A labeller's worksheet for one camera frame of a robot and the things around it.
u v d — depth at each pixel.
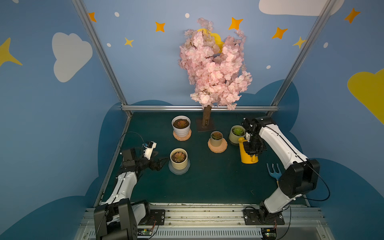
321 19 0.73
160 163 0.75
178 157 0.88
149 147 0.73
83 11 0.70
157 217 0.75
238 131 0.98
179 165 0.87
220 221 0.74
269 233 0.72
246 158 0.82
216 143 1.01
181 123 1.02
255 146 0.69
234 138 0.99
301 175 0.45
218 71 0.61
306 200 0.86
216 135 0.98
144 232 0.72
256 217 0.74
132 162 0.66
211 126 1.14
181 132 1.03
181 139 1.05
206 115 1.05
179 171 0.89
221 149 1.02
